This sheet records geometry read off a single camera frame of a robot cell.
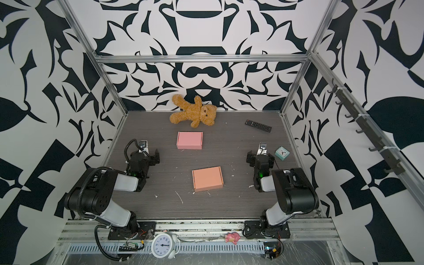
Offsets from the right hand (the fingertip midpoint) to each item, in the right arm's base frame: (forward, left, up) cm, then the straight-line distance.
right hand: (262, 150), depth 93 cm
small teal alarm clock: (+1, -13, -5) cm, 14 cm away
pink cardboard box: (+10, +41, -3) cm, 43 cm away
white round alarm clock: (-43, +47, -2) cm, 64 cm away
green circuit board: (-44, +2, -8) cm, 45 cm away
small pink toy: (-40, +20, -2) cm, 45 cm away
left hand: (+1, +64, +3) cm, 64 cm away
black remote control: (+22, -3, -5) cm, 23 cm away
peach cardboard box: (-15, +30, -3) cm, 34 cm away
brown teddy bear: (+29, +39, +1) cm, 49 cm away
